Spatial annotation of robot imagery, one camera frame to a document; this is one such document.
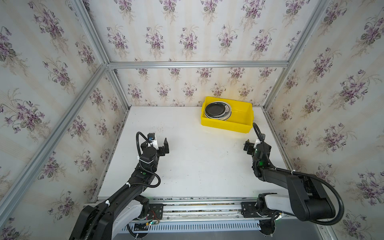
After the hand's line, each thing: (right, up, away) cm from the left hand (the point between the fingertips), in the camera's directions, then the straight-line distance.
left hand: (157, 137), depth 82 cm
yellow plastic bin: (+57, +11, +29) cm, 65 cm away
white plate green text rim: (+47, +16, +26) cm, 56 cm away
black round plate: (+38, +18, +28) cm, 51 cm away
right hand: (+58, -4, +7) cm, 59 cm away
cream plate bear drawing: (+44, +11, +25) cm, 52 cm away
